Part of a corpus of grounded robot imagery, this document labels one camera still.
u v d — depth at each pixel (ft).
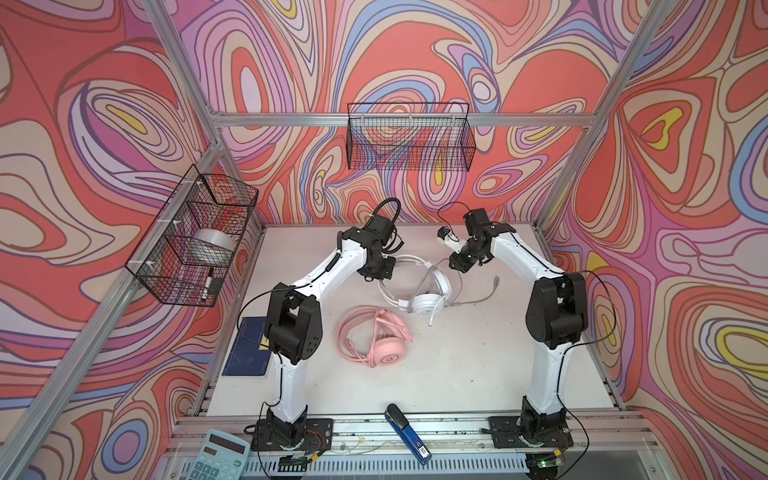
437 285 2.68
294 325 1.66
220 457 2.27
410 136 3.15
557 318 1.75
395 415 2.36
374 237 2.35
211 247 2.32
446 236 2.83
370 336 2.93
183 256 2.41
